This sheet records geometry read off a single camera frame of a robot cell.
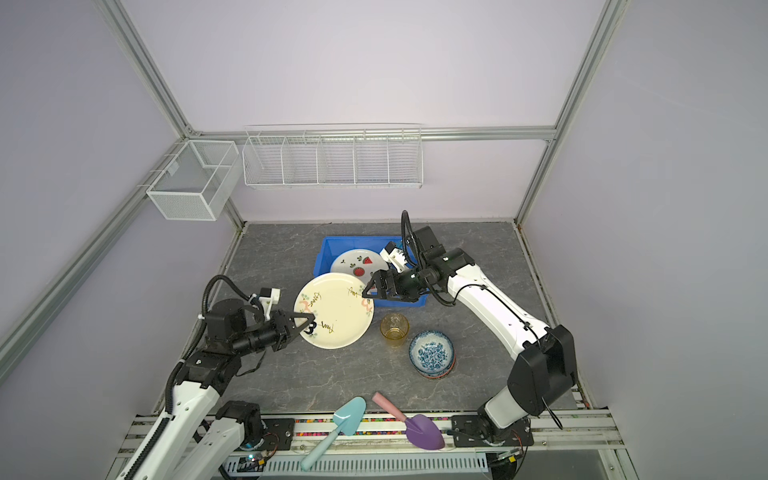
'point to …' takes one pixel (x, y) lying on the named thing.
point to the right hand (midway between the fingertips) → (377, 299)
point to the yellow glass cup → (394, 327)
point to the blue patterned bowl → (431, 351)
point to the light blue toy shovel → (346, 418)
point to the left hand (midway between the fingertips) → (313, 323)
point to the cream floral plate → (340, 311)
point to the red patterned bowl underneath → (438, 375)
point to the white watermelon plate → (358, 262)
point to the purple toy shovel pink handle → (420, 430)
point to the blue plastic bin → (329, 245)
